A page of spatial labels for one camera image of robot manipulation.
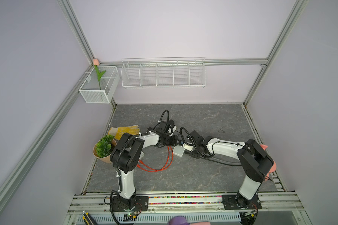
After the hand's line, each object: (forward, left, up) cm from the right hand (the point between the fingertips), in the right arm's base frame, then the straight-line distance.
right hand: (193, 149), depth 93 cm
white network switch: (-2, +10, +2) cm, 10 cm away
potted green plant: (-7, +53, +15) cm, 56 cm away
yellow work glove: (+14, +55, +1) cm, 57 cm away
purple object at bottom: (-38, +10, -1) cm, 40 cm away
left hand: (+3, +9, +2) cm, 10 cm away
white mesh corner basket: (+30, +60, +32) cm, 75 cm away
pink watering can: (-15, -42, +10) cm, 46 cm away
